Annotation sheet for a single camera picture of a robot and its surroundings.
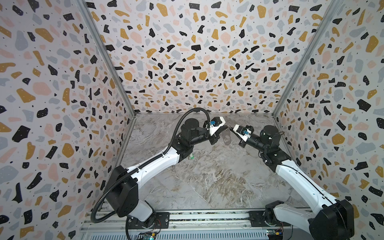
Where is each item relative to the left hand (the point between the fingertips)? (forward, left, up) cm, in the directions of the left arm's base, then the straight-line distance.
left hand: (228, 123), depth 68 cm
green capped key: (+3, +18, -36) cm, 41 cm away
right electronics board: (-39, -23, -37) cm, 58 cm away
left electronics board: (-38, +37, -36) cm, 65 cm away
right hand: (+2, -3, -4) cm, 6 cm away
